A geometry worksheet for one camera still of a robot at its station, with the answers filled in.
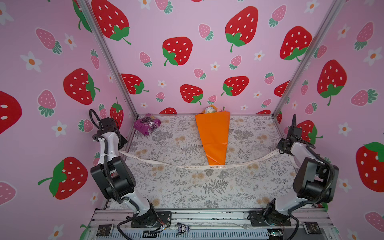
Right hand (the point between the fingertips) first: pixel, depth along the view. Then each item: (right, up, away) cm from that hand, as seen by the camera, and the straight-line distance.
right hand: (285, 146), depth 91 cm
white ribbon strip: (-91, -10, +7) cm, 92 cm away
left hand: (-102, +1, -6) cm, 102 cm away
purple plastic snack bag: (-92, +14, +16) cm, 95 cm away
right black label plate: (0, -37, -21) cm, 42 cm away
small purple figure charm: (-62, -37, -22) cm, 75 cm away
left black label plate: (-100, -38, -21) cm, 109 cm away
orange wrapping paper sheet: (-42, +11, +21) cm, 48 cm away
